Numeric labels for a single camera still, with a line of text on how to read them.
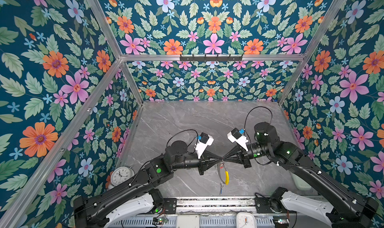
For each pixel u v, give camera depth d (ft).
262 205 2.41
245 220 2.22
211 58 3.04
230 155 1.89
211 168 1.87
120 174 2.63
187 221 2.27
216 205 2.46
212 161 1.92
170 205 2.41
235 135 1.76
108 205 1.36
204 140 1.76
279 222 2.31
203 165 1.70
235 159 1.92
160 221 2.30
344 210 1.29
